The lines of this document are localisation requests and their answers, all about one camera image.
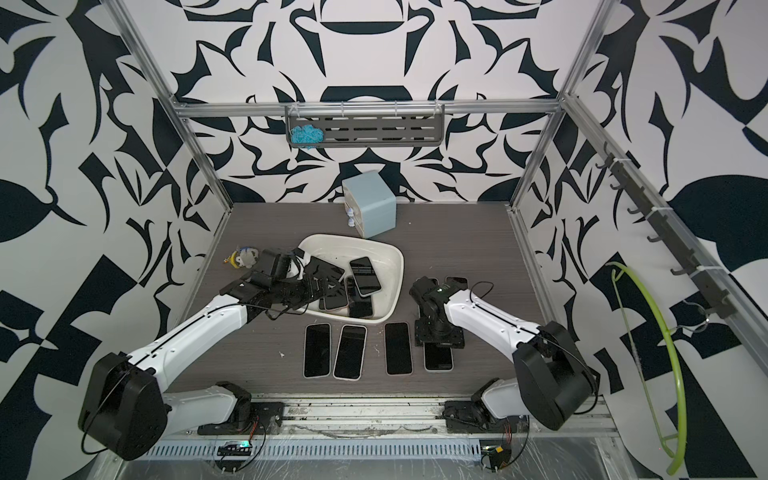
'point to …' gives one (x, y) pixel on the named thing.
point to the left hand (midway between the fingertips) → (325, 284)
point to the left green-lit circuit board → (235, 448)
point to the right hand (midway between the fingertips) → (427, 339)
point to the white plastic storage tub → (385, 260)
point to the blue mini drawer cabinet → (371, 206)
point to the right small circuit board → (497, 455)
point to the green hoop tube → (678, 463)
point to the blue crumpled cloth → (307, 134)
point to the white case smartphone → (350, 352)
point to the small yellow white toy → (243, 257)
